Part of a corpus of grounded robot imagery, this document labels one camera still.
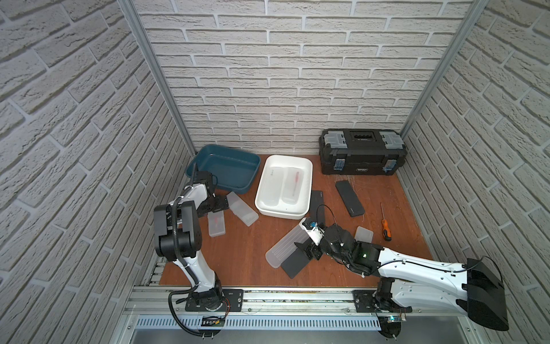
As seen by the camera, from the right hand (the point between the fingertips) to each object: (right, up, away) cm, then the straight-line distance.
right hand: (304, 234), depth 77 cm
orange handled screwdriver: (+37, -2, +12) cm, 39 cm away
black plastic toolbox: (+29, +33, +21) cm, 49 cm away
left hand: (-38, +8, +18) cm, 43 cm away
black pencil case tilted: (+25, +11, +24) cm, 36 cm away
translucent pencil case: (-27, +6, +18) cm, 33 cm away
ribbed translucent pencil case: (-10, -10, +6) cm, 16 cm away
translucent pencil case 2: (-37, +1, +14) cm, 40 cm away
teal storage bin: (-35, +26, +41) cm, 59 cm away
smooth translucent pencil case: (-13, +17, +27) cm, 34 cm away
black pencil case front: (-3, -12, +3) cm, 12 cm away
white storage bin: (-4, +6, +13) cm, 15 cm away
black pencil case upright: (+9, +6, +23) cm, 25 cm away
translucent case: (+26, -3, +11) cm, 29 cm away
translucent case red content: (-3, +17, +27) cm, 32 cm away
